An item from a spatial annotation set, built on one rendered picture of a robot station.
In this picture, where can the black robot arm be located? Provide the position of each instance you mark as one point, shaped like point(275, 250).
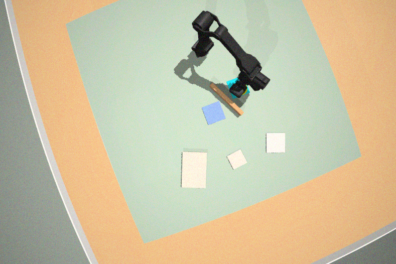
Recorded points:
point(248, 65)

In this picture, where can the white flat square tile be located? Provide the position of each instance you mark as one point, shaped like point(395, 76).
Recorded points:
point(237, 159)
point(275, 142)

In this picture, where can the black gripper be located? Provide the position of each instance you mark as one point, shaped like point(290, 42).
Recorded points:
point(239, 87)

